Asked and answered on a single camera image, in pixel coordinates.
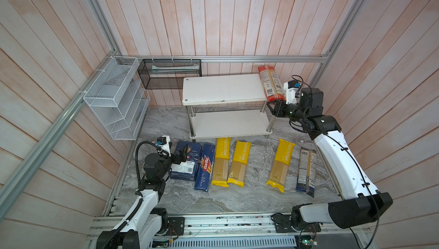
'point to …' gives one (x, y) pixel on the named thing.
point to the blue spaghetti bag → (206, 163)
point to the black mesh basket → (168, 73)
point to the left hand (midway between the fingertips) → (180, 145)
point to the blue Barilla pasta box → (188, 170)
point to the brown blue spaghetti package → (306, 171)
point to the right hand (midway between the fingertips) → (270, 102)
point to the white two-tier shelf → (226, 105)
